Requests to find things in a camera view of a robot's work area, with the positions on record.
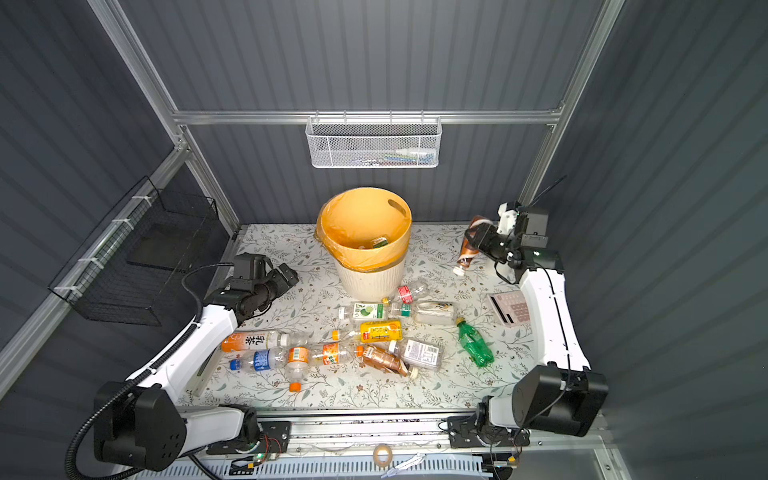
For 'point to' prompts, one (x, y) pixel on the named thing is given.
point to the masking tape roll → (376, 456)
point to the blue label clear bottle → (262, 360)
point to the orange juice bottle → (254, 341)
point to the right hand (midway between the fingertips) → (476, 237)
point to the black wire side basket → (132, 268)
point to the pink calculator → (512, 307)
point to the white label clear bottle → (418, 352)
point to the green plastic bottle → (474, 343)
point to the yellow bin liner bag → (364, 228)
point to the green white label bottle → (379, 242)
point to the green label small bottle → (363, 311)
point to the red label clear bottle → (408, 293)
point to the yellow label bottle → (378, 331)
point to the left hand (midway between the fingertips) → (286, 280)
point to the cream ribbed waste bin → (372, 286)
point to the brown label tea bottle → (469, 249)
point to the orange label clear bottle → (296, 367)
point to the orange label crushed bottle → (332, 354)
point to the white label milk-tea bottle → (435, 313)
